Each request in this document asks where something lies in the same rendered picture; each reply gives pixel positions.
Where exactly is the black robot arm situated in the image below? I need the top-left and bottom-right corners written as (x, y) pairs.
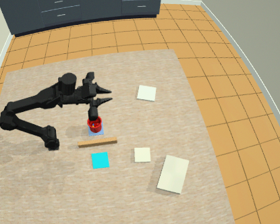
top-left (0, 72), bottom-right (96, 151)

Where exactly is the red cup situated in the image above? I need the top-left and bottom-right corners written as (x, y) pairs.
top-left (87, 117), bottom-right (102, 133)

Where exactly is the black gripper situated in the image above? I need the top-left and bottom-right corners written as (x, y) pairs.
top-left (74, 72), bottom-right (113, 121)

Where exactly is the light wooden plank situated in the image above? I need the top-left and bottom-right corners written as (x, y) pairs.
top-left (78, 136), bottom-right (117, 148)

